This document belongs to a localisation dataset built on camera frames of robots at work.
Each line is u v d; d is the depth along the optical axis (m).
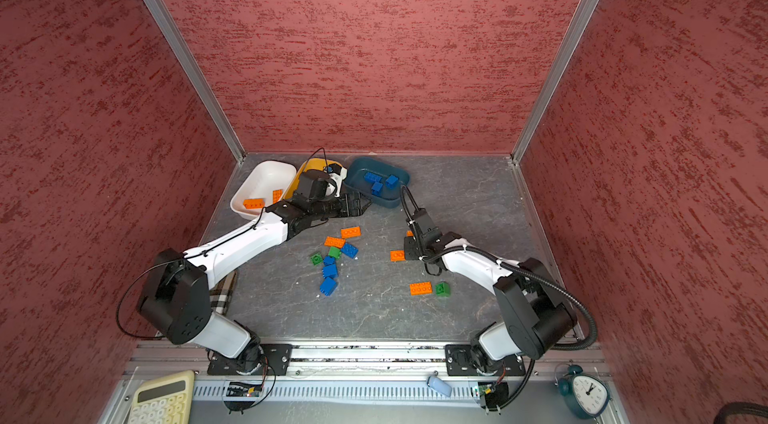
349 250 0.92
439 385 0.69
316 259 0.90
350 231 0.97
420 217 0.70
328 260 0.90
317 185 0.67
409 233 0.92
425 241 0.70
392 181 1.10
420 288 0.85
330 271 0.89
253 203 1.03
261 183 1.09
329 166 0.76
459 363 0.74
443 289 0.85
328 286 0.87
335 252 0.92
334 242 0.95
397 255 0.93
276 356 0.74
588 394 0.67
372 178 1.12
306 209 0.66
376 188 1.07
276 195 1.06
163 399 0.67
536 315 0.43
